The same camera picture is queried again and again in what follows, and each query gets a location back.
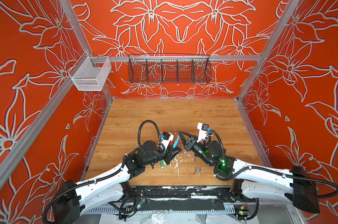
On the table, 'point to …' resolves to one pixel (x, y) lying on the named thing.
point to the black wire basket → (159, 68)
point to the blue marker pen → (175, 143)
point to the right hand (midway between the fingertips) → (176, 134)
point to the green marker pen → (162, 164)
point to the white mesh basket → (89, 73)
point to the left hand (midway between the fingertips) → (180, 148)
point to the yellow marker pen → (164, 162)
